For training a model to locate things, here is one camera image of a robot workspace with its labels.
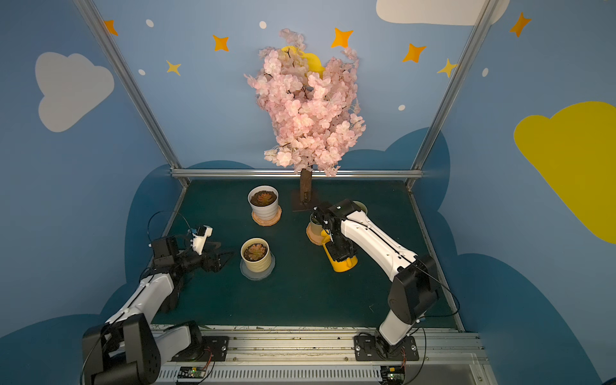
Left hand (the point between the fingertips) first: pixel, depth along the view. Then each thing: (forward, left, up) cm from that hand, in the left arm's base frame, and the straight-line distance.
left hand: (225, 246), depth 85 cm
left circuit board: (-37, +5, -12) cm, 39 cm away
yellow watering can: (-6, -41, -1) cm, 42 cm away
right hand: (-3, -44, +3) cm, 44 cm away
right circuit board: (-36, -57, -12) cm, 69 cm away
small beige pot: (+13, -33, -6) cm, 36 cm away
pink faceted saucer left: (+18, -11, -11) cm, 24 cm away
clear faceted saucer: (-6, -9, -12) cm, 16 cm away
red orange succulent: (+24, -11, -1) cm, 27 cm away
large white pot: (+20, -11, -5) cm, 23 cm away
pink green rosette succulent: (0, -10, -4) cm, 11 cm away
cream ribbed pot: (-4, -12, -7) cm, 15 cm away
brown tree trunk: (+31, -28, -1) cm, 42 cm away
